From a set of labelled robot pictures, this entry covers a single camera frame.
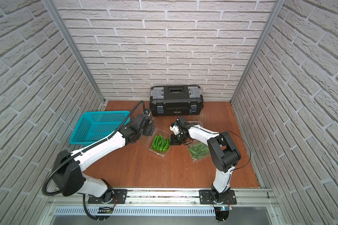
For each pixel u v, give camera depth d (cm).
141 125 62
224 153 49
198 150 89
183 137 72
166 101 97
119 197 75
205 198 73
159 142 90
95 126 103
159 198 76
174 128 87
